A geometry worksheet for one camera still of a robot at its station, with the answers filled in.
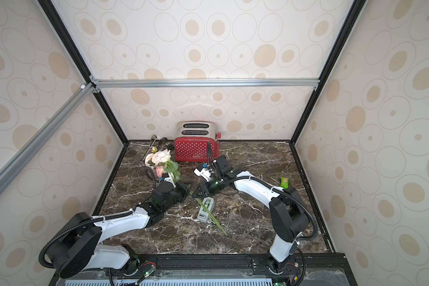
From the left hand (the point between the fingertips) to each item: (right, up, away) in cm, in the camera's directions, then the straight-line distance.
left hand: (200, 181), depth 81 cm
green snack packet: (+44, -3, +16) cm, 47 cm away
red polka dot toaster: (-7, +18, +16) cm, 25 cm away
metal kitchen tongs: (-36, +25, +39) cm, 59 cm away
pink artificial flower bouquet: (-19, +10, 0) cm, 22 cm away
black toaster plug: (-24, +18, +34) cm, 45 cm away
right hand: (0, -5, -2) cm, 6 cm away
